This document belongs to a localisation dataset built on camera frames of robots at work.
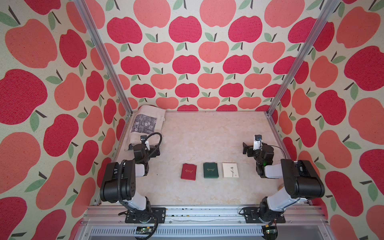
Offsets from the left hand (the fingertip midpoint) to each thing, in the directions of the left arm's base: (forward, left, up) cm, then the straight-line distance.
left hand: (152, 146), depth 95 cm
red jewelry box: (-16, -24, -2) cm, 29 cm away
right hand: (0, -65, +2) cm, 65 cm away
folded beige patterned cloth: (+22, +6, +2) cm, 23 cm away
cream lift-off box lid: (-16, -49, -1) cm, 51 cm away
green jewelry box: (-16, -37, -1) cm, 40 cm away
